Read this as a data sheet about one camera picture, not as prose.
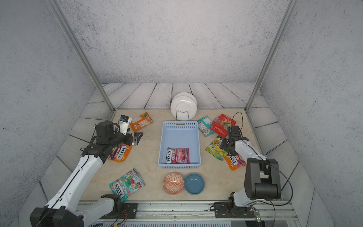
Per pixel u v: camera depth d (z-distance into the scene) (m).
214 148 0.95
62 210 0.39
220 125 1.02
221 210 0.73
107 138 0.58
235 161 0.89
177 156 0.91
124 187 0.79
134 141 0.71
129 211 0.73
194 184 0.82
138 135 0.74
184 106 1.03
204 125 1.08
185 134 1.07
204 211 0.74
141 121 1.10
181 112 1.03
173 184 0.81
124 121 0.67
